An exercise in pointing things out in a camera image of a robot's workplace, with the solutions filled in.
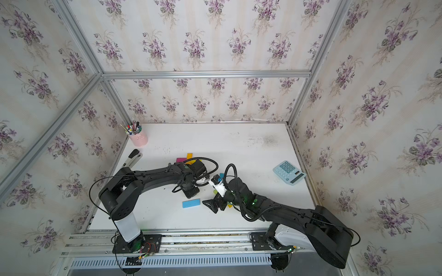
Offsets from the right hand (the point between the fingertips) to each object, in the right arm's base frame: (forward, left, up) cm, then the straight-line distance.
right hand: (212, 194), depth 78 cm
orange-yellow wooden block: (+28, +16, -10) cm, 34 cm away
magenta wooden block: (+26, +22, -12) cm, 36 cm away
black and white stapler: (+23, +48, -6) cm, 53 cm away
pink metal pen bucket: (+34, +46, -2) cm, 57 cm away
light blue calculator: (+17, -42, -8) cm, 46 cm away
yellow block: (+11, +5, +12) cm, 17 cm away
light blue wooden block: (-1, +11, -9) cm, 14 cm away
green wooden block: (+5, -1, -9) cm, 11 cm away
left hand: (+5, +11, -11) cm, 16 cm away
